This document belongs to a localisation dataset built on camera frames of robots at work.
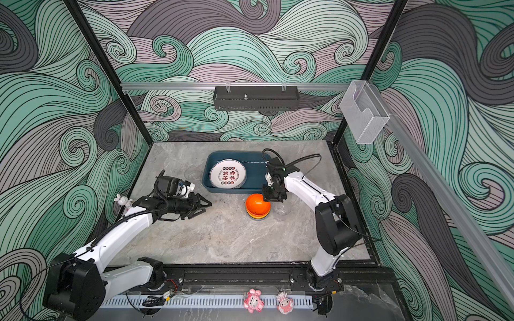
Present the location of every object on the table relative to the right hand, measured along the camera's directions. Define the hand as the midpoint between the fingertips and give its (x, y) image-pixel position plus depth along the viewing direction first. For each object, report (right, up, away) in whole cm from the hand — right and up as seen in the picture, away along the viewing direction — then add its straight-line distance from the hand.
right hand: (267, 198), depth 88 cm
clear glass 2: (+7, -6, +2) cm, 9 cm away
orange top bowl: (-6, -2, 0) cm, 6 cm away
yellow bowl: (-4, -7, -3) cm, 9 cm away
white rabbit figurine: (-65, -1, -1) cm, 65 cm away
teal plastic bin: (-5, +13, +22) cm, 26 cm away
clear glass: (-38, +10, +13) cm, 41 cm away
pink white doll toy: (+4, -31, -22) cm, 38 cm away
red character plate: (-20, +10, +15) cm, 27 cm away
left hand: (-24, -1, -9) cm, 26 cm away
